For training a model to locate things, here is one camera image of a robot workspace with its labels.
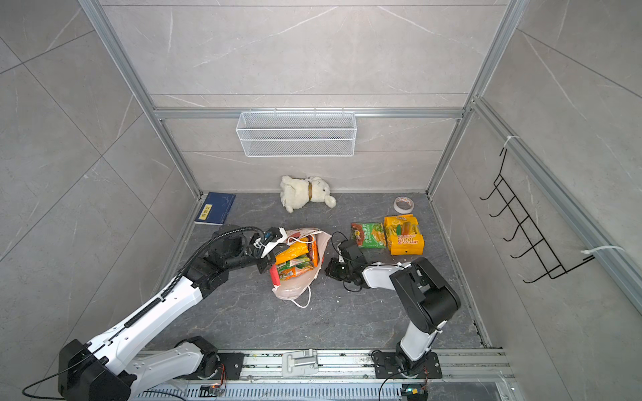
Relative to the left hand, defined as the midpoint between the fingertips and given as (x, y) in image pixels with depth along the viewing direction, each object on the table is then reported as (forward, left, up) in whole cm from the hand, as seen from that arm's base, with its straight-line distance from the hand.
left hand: (286, 239), depth 74 cm
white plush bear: (+35, 0, -16) cm, 38 cm away
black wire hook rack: (-11, -68, +7) cm, 69 cm away
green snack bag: (0, -4, -15) cm, 16 cm away
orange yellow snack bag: (+2, -2, -9) cm, 10 cm away
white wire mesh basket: (+47, -2, +6) cm, 47 cm away
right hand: (+2, -12, -24) cm, 27 cm away
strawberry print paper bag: (-10, -3, -14) cm, 18 cm away
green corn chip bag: (+15, -31, -21) cm, 40 cm away
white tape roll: (+34, -51, -25) cm, 66 cm away
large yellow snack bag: (+12, -44, -18) cm, 49 cm away
